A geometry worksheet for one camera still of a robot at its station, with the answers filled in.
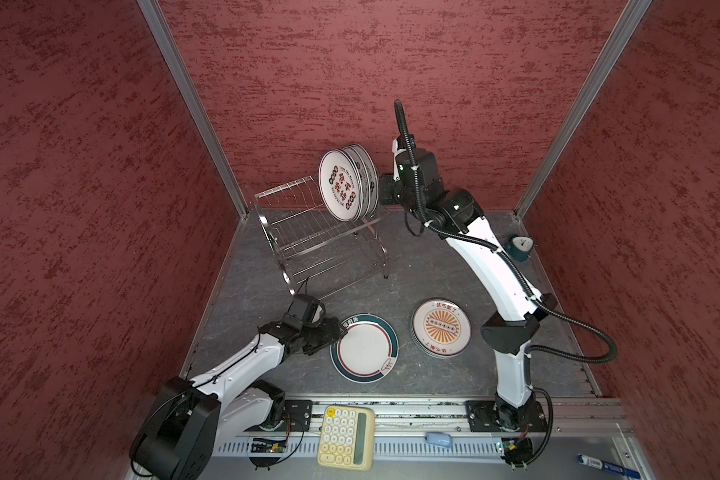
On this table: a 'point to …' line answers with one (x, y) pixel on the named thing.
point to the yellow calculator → (347, 438)
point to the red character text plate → (340, 184)
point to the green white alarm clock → (519, 246)
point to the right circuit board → (509, 445)
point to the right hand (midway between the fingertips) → (384, 184)
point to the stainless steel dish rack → (315, 250)
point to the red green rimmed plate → (369, 350)
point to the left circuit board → (277, 447)
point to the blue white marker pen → (607, 466)
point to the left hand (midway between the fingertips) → (338, 342)
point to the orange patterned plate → (441, 327)
